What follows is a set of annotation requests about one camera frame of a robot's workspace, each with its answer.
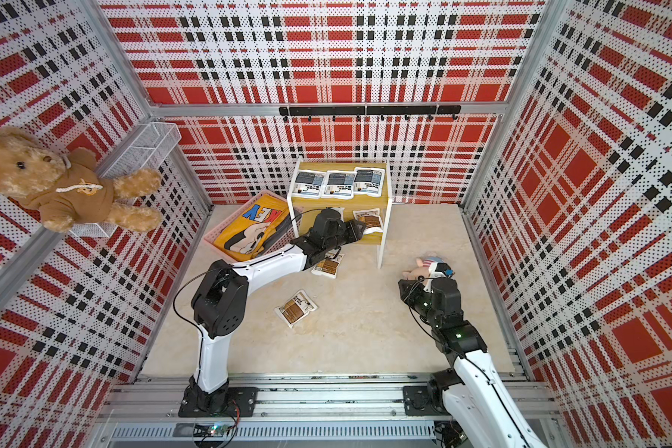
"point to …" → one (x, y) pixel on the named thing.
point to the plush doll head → (422, 270)
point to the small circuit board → (213, 430)
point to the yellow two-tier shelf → (346, 207)
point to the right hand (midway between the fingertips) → (403, 282)
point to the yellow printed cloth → (249, 232)
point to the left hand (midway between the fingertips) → (366, 225)
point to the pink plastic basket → (286, 235)
